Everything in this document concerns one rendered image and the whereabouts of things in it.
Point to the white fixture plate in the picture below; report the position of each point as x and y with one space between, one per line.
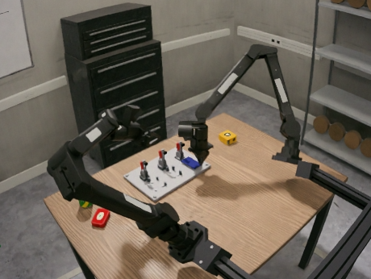
172 183

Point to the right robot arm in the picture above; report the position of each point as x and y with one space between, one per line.
290 130

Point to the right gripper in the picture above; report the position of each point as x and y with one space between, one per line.
201 150

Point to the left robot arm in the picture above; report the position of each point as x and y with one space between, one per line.
67 168

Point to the blue flat plate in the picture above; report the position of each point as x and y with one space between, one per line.
193 164

